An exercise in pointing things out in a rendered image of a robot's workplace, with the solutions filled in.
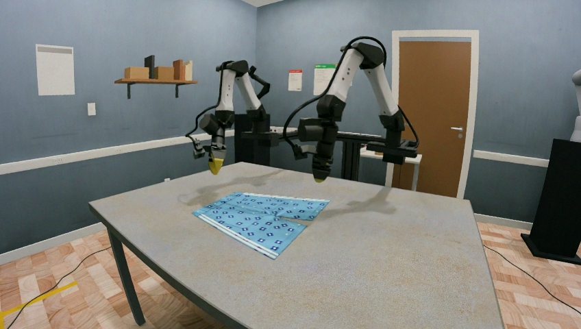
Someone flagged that light blue patterned shorts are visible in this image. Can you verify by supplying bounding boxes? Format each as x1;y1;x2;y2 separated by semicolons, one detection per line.
192;192;331;260

